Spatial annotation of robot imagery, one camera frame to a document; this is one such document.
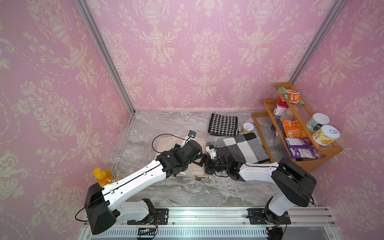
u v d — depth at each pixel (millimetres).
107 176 682
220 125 1072
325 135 646
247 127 1032
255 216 729
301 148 794
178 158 543
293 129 865
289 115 888
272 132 1058
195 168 794
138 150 985
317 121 688
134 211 595
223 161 686
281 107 908
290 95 841
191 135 637
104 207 386
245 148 978
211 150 813
